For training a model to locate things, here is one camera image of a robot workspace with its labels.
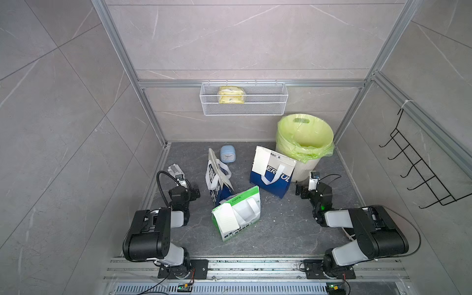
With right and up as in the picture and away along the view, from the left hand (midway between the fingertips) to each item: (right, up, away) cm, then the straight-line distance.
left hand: (186, 183), depth 94 cm
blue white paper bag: (+18, +4, -17) cm, 25 cm away
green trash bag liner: (+65, +25, +4) cm, 69 cm away
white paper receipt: (+23, -9, -28) cm, 37 cm away
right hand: (+63, +1, 0) cm, 63 cm away
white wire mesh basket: (+39, +46, +7) cm, 61 cm away
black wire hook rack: (+95, +2, -34) cm, 101 cm away
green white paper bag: (+31, -6, -25) cm, 40 cm away
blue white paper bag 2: (+43, +7, -8) cm, 44 cm away
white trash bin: (+59, +7, -4) cm, 60 cm away
